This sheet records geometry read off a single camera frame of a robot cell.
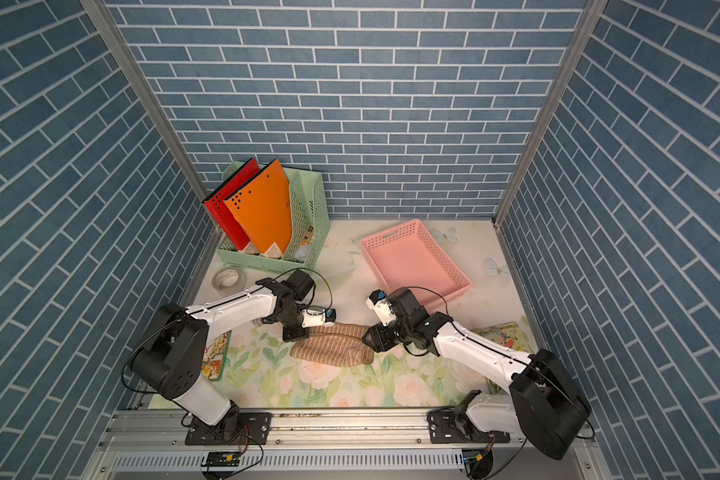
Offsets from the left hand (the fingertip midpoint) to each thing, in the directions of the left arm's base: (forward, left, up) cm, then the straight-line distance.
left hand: (310, 330), depth 89 cm
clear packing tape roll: (+19, +30, -1) cm, 36 cm away
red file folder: (+27, +27, +26) cm, 47 cm away
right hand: (-4, -19, +6) cm, 20 cm away
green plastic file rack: (+45, +6, 0) cm, 45 cm away
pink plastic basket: (+29, -33, +1) cm, 43 cm away
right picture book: (-1, -60, 0) cm, 60 cm away
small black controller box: (-31, +18, -5) cm, 36 cm away
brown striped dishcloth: (-4, -7, 0) cm, 8 cm away
